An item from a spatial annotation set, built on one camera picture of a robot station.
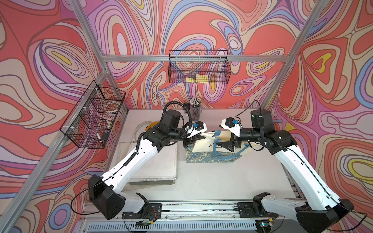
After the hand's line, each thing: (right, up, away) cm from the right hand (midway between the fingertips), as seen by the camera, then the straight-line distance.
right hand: (221, 136), depth 67 cm
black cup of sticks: (-10, +20, +32) cm, 39 cm away
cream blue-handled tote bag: (-6, -7, +7) cm, 11 cm away
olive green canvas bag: (-35, -27, +13) cm, 46 cm away
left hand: (-8, +1, 0) cm, 8 cm away
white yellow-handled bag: (-31, -19, +18) cm, 41 cm away
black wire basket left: (-70, +6, +13) cm, 72 cm away
